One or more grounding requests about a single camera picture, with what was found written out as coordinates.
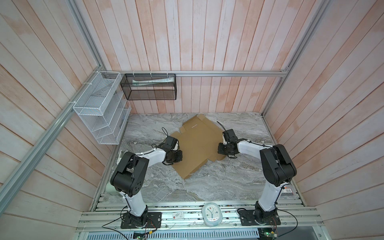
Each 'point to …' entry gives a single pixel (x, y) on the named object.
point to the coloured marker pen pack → (287, 192)
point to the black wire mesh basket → (149, 86)
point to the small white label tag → (178, 215)
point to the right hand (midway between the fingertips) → (219, 149)
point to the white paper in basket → (135, 83)
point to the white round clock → (212, 214)
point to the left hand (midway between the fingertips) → (181, 160)
